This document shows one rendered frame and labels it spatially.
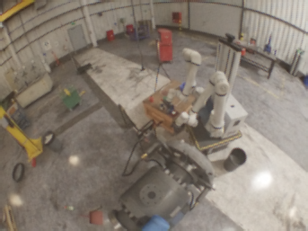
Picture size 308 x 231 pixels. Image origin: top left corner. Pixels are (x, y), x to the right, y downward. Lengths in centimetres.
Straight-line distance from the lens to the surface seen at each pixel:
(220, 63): 167
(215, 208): 224
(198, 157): 128
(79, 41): 1108
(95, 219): 241
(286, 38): 887
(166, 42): 472
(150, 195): 121
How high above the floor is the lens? 211
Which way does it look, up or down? 47 degrees down
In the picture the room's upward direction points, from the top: 8 degrees counter-clockwise
